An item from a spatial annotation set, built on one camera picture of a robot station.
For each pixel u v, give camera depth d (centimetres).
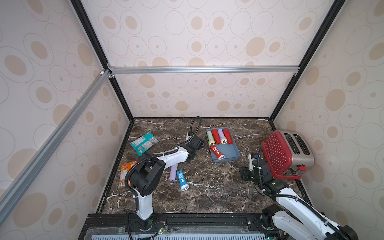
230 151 101
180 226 73
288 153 79
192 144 74
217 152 96
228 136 106
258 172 63
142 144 102
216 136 106
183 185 82
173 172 89
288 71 92
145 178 48
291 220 57
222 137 105
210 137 104
